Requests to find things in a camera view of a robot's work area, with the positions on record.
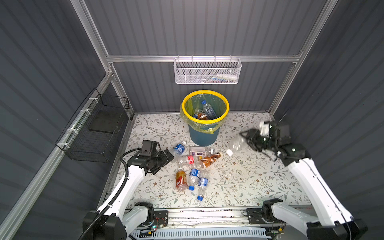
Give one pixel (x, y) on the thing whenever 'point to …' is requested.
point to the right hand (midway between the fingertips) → (243, 135)
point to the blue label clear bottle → (179, 148)
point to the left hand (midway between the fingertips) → (168, 160)
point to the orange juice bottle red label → (181, 180)
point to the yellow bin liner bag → (194, 106)
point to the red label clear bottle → (190, 160)
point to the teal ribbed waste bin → (200, 138)
